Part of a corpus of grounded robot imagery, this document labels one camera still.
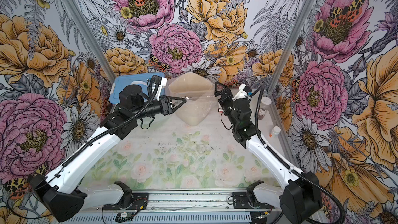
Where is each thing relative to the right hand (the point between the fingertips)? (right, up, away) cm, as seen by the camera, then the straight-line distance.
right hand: (215, 90), depth 73 cm
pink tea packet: (+6, -11, +35) cm, 37 cm away
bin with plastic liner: (-8, +2, +26) cm, 28 cm away
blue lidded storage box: (-60, +7, +29) cm, 67 cm away
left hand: (-14, -7, -8) cm, 18 cm away
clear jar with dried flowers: (-7, -5, +9) cm, 12 cm away
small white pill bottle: (+36, -22, +18) cm, 46 cm away
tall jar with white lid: (+31, -6, +21) cm, 38 cm away
